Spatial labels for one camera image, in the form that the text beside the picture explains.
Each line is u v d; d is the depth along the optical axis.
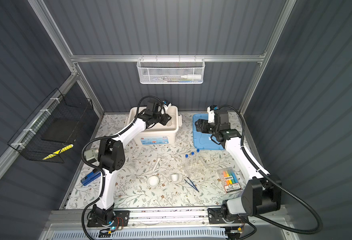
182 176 0.87
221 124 0.62
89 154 0.92
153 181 0.85
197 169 0.91
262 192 0.41
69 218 0.76
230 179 0.85
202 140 1.04
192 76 0.87
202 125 0.72
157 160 0.93
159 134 0.90
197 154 0.84
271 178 0.40
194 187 0.83
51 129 0.73
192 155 0.80
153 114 0.78
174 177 0.84
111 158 0.58
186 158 0.79
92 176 0.86
